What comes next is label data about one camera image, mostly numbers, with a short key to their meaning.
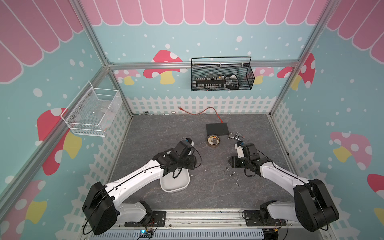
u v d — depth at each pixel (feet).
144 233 2.39
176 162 1.94
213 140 3.39
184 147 1.94
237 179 2.86
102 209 1.28
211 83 2.94
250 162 2.24
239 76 3.08
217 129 3.68
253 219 2.43
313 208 1.36
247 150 2.32
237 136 3.46
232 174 2.93
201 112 4.08
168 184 2.74
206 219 2.49
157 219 2.44
